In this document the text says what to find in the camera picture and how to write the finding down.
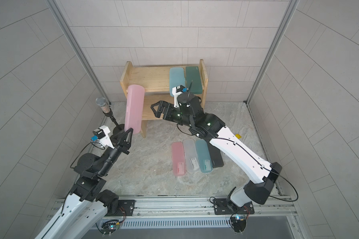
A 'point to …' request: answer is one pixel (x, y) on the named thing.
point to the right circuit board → (239, 223)
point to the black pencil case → (216, 156)
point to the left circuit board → (109, 226)
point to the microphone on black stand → (106, 109)
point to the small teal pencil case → (205, 162)
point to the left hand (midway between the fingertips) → (134, 129)
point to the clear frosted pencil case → (191, 155)
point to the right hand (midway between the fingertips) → (157, 110)
